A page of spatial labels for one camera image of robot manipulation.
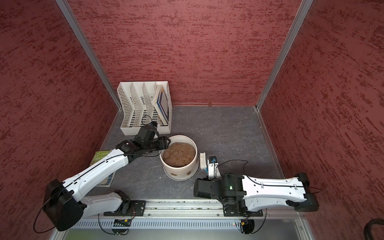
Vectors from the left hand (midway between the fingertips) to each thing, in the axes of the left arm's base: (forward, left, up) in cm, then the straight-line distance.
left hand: (165, 144), depth 80 cm
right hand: (-20, -23, -2) cm, 30 cm away
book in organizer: (+26, +6, +7) cm, 28 cm away
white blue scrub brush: (-10, -20, +1) cm, 23 cm away
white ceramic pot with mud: (-7, -8, -5) cm, 12 cm away
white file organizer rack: (+42, +26, -9) cm, 50 cm away
